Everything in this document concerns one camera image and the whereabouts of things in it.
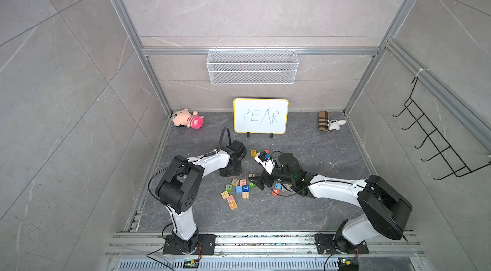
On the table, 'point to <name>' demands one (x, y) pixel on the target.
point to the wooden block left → (234, 181)
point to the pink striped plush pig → (184, 117)
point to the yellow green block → (225, 195)
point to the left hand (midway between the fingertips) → (236, 169)
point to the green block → (229, 187)
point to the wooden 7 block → (252, 175)
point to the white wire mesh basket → (252, 67)
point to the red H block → (243, 182)
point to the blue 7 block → (245, 188)
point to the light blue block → (239, 189)
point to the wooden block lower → (245, 195)
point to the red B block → (275, 192)
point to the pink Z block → (230, 199)
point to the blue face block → (278, 186)
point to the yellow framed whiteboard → (263, 116)
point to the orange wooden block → (233, 205)
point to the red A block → (267, 151)
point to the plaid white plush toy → (325, 124)
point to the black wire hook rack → (453, 160)
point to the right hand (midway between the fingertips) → (256, 169)
